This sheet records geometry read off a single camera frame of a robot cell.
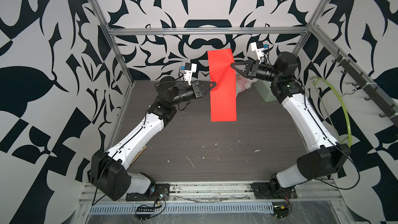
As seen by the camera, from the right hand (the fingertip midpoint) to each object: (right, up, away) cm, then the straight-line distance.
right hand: (233, 65), depth 62 cm
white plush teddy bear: (+16, -3, +46) cm, 49 cm away
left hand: (-7, -7, 0) cm, 9 cm away
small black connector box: (+24, -65, +10) cm, 69 cm away
